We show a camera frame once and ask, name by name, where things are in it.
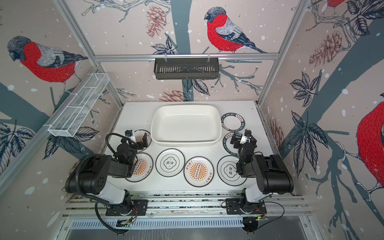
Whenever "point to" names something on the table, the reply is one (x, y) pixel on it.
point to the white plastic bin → (186, 125)
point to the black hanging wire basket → (186, 69)
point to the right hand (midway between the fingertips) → (242, 134)
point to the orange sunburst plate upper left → (139, 134)
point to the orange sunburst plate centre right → (199, 171)
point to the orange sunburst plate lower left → (143, 168)
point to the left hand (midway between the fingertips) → (136, 133)
